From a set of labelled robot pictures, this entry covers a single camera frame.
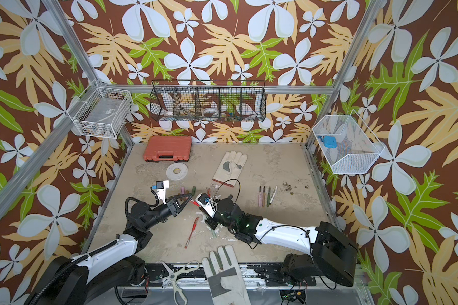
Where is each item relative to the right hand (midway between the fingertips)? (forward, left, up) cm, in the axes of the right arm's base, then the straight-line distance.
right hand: (201, 207), depth 76 cm
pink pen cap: (+17, +13, -15) cm, 26 cm away
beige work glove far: (+30, -12, -16) cm, 36 cm away
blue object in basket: (+27, -59, +10) cm, 66 cm away
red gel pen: (-3, +5, -16) cm, 17 cm away
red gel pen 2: (+16, -1, -15) cm, 22 cm away
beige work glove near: (-24, -10, -15) cm, 30 cm away
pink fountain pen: (+13, -28, -16) cm, 34 cm away
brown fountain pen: (+12, -30, -16) cm, 36 cm away
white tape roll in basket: (+49, -2, +11) cm, 50 cm away
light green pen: (-6, -4, -15) cm, 17 cm away
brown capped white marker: (+14, -35, -16) cm, 41 cm away
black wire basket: (+52, -1, +16) cm, 55 cm away
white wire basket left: (+39, +47, +19) cm, 64 cm away
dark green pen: (+13, -32, -17) cm, 39 cm away
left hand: (+4, +5, +5) cm, 8 cm away
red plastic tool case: (+47, +21, -14) cm, 53 cm away
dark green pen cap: (+17, +7, -15) cm, 24 cm away
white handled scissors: (-29, +7, -14) cm, 33 cm away
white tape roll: (+30, +18, -16) cm, 39 cm away
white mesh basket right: (+19, -66, +13) cm, 70 cm away
